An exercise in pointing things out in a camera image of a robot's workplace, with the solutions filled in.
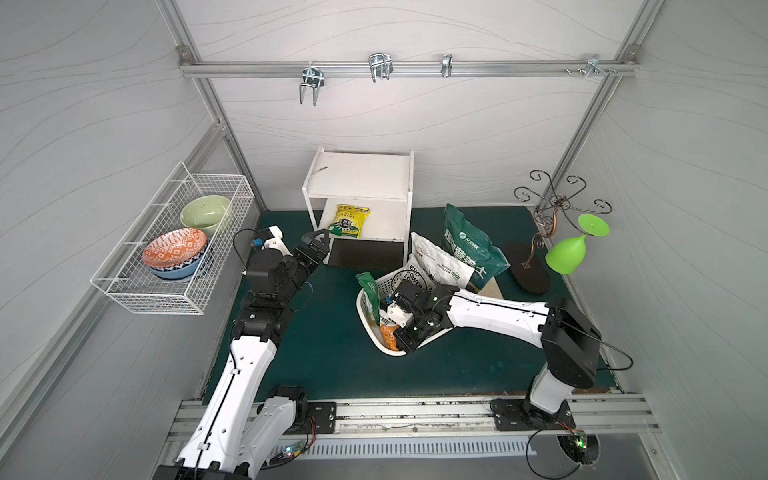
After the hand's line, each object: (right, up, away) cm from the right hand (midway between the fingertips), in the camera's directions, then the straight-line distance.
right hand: (399, 342), depth 81 cm
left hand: (-19, +28, -10) cm, 35 cm away
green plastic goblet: (+46, +24, -1) cm, 52 cm away
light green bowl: (-49, +35, -8) cm, 60 cm away
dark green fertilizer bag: (+16, +29, -5) cm, 33 cm away
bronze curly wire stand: (+60, +48, +38) cm, 86 cm away
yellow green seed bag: (-15, +34, +10) cm, 39 cm away
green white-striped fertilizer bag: (-7, +14, -3) cm, 16 cm away
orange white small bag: (-3, +4, -3) cm, 6 cm away
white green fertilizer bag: (+11, +22, -4) cm, 24 cm away
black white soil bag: (+5, +19, +3) cm, 19 cm away
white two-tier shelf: (-11, +40, +17) cm, 45 cm away
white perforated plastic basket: (-4, +14, +11) cm, 18 cm away
